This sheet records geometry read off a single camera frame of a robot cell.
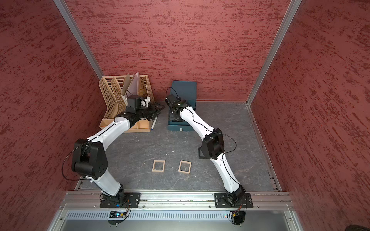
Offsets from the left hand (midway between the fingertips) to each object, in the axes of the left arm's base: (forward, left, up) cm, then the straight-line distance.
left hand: (163, 111), depth 86 cm
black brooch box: (-18, -24, -23) cm, 38 cm away
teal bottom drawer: (-4, -10, -12) cm, 16 cm away
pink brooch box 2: (-24, -14, -21) cm, 34 cm away
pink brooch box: (-26, +3, -22) cm, 34 cm away
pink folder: (+14, +20, +6) cm, 25 cm away
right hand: (+1, -8, -9) cm, 12 cm away
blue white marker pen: (+5, +10, -21) cm, 24 cm away
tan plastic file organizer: (+20, +38, +2) cm, 43 cm away
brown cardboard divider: (+18, +26, +6) cm, 32 cm away
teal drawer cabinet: (+28, -13, -8) cm, 32 cm away
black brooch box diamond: (-15, -9, +14) cm, 22 cm away
